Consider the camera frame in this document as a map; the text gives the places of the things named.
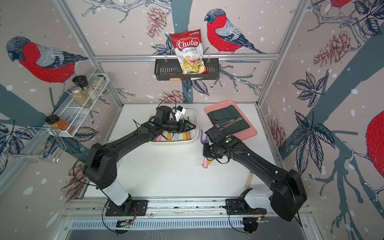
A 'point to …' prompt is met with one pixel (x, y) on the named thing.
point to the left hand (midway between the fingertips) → (195, 125)
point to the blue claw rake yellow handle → (185, 136)
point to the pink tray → (243, 133)
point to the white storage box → (192, 116)
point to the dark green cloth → (227, 114)
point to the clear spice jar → (98, 83)
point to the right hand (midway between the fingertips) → (203, 152)
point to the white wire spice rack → (74, 114)
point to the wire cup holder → (47, 144)
